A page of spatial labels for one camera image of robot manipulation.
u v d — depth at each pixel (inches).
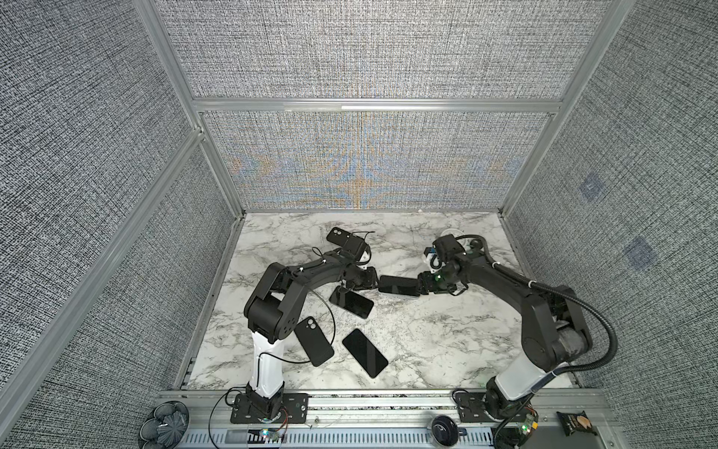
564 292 19.0
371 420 28.7
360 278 32.7
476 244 42.0
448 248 29.0
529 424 27.1
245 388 25.5
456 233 42.3
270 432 27.6
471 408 28.7
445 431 27.5
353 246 31.4
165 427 27.1
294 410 28.8
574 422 27.5
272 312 20.3
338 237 43.7
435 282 31.4
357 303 37.0
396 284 38.5
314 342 33.1
